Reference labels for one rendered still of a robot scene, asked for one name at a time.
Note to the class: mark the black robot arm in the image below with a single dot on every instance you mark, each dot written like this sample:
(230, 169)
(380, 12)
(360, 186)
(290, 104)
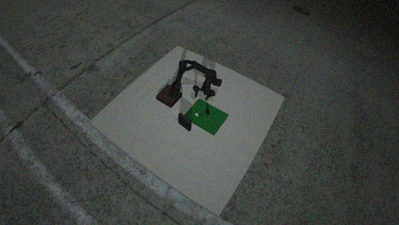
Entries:
(210, 75)

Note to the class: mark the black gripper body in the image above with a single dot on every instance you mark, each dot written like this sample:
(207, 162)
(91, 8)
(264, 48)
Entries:
(196, 88)

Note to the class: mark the green circuit board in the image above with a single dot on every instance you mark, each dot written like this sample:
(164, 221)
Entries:
(210, 123)

